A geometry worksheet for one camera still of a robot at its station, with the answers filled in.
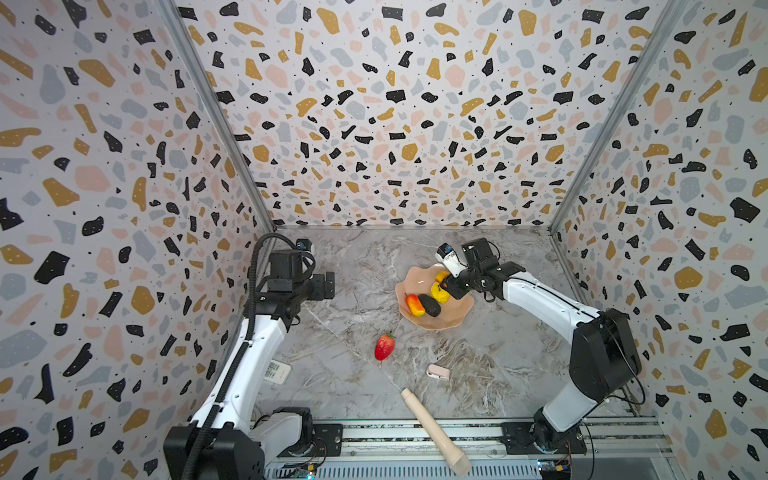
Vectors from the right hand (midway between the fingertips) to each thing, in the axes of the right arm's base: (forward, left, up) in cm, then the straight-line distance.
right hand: (442, 274), depth 89 cm
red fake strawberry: (-18, +17, -11) cm, 27 cm away
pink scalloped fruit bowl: (+7, +6, -13) cm, 16 cm away
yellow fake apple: (-1, 0, -9) cm, 9 cm away
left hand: (-6, +35, +9) cm, 37 cm away
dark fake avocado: (-5, +2, -11) cm, 13 cm away
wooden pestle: (-44, -1, -11) cm, 46 cm away
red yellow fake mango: (-5, +8, -11) cm, 14 cm away
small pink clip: (-24, +1, -13) cm, 27 cm away
